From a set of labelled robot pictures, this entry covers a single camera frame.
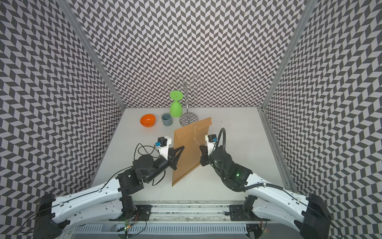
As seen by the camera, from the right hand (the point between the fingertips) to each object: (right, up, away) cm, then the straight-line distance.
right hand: (201, 149), depth 74 cm
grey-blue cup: (-24, +16, +34) cm, 44 cm away
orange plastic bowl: (-38, +15, +33) cm, 52 cm away
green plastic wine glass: (-15, +22, +14) cm, 30 cm away
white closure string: (-3, +7, -5) cm, 9 cm away
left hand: (-8, +2, -7) cm, 11 cm away
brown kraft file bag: (-5, +7, -6) cm, 10 cm away
